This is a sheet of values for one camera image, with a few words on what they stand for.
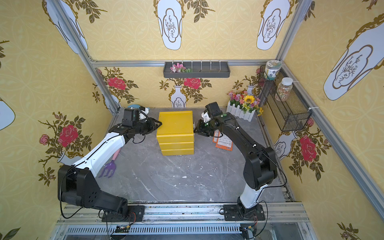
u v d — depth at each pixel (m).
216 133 0.70
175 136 0.80
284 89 0.72
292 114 0.81
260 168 0.46
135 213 0.73
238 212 0.73
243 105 1.03
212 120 0.62
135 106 1.24
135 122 0.67
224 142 1.00
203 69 0.92
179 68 0.88
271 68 0.84
